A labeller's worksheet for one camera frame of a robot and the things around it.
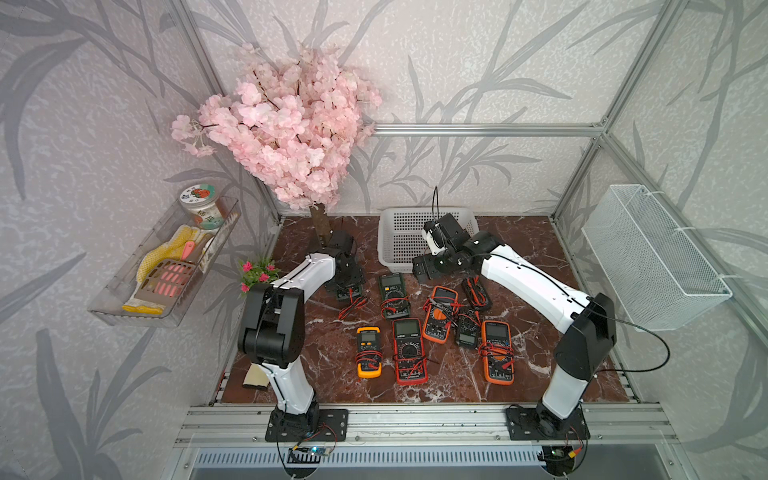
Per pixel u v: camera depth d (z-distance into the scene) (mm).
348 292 907
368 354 807
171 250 670
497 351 825
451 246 620
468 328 866
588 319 444
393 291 963
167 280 606
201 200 694
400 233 1148
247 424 754
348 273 868
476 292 940
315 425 662
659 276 610
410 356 824
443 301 903
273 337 480
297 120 595
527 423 731
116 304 568
